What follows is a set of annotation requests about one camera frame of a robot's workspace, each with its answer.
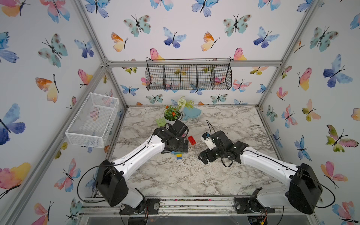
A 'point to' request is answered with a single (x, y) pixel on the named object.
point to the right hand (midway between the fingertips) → (205, 152)
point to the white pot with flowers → (171, 114)
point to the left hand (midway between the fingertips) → (180, 147)
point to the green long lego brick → (178, 153)
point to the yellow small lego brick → (180, 155)
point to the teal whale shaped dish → (193, 112)
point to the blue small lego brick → (179, 158)
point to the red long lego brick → (191, 140)
